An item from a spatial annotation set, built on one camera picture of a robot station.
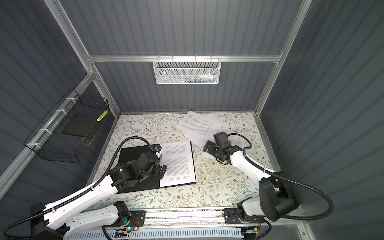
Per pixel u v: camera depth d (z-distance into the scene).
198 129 1.12
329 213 0.39
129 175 0.53
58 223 0.40
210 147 0.79
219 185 0.85
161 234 0.77
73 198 0.43
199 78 0.91
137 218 0.73
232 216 0.73
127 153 1.02
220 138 0.68
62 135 0.71
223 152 0.65
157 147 0.66
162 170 0.68
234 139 0.75
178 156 0.96
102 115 0.82
